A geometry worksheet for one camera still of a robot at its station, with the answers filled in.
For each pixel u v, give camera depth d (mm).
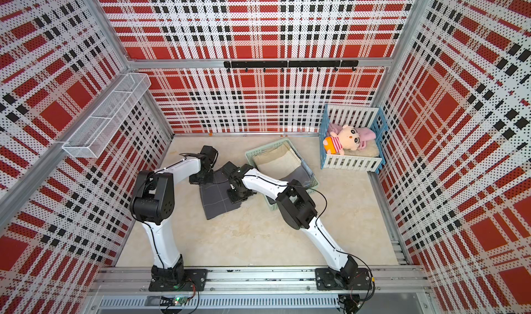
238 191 815
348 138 961
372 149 1035
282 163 1014
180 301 690
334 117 1117
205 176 808
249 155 1043
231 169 780
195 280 738
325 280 733
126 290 719
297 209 591
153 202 531
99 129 723
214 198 937
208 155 779
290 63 884
